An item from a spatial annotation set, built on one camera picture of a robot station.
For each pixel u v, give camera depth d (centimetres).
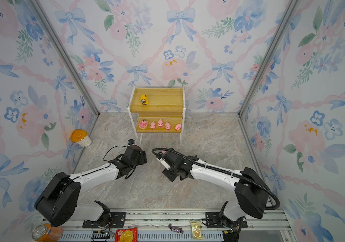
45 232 62
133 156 69
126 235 69
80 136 94
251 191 42
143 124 89
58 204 42
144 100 77
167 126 90
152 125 90
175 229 71
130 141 80
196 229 70
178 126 88
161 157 72
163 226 73
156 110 77
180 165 62
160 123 90
